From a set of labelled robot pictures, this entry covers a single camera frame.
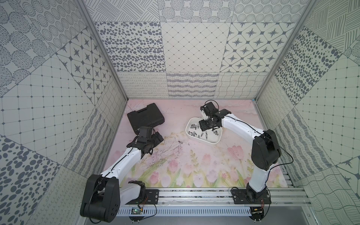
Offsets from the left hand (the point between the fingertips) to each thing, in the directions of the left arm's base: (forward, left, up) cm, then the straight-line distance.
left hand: (157, 137), depth 88 cm
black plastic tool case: (+18, +9, -2) cm, 20 cm away
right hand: (+8, -31, +1) cm, 32 cm away
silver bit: (+15, -24, -8) cm, 30 cm away
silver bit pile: (+13, -22, -8) cm, 27 cm away
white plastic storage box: (+10, -23, -9) cm, 27 cm away
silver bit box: (+8, -21, -8) cm, 24 cm away
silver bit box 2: (+6, -33, -9) cm, 35 cm away
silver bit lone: (+9, -41, -8) cm, 43 cm away
